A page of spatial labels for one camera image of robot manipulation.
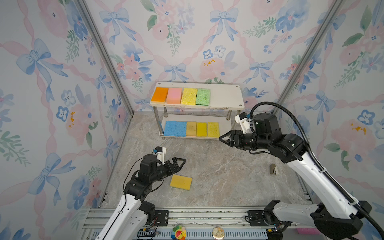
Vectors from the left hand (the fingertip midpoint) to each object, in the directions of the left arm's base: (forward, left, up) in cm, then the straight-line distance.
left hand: (181, 162), depth 74 cm
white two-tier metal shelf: (+30, -22, +17) cm, 41 cm away
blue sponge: (+30, +10, -10) cm, 33 cm away
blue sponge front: (+29, +3, -10) cm, 31 cm away
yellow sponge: (+29, -5, -10) cm, 31 cm away
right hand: (+3, -18, +16) cm, 25 cm away
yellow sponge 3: (-4, +1, -16) cm, 17 cm away
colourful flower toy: (-28, 0, -16) cm, 32 cm away
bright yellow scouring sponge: (+29, -11, -10) cm, 32 cm away
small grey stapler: (+3, -53, -16) cm, 55 cm away
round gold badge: (-27, -18, -18) cm, 37 cm away
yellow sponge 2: (+29, -19, -10) cm, 36 cm away
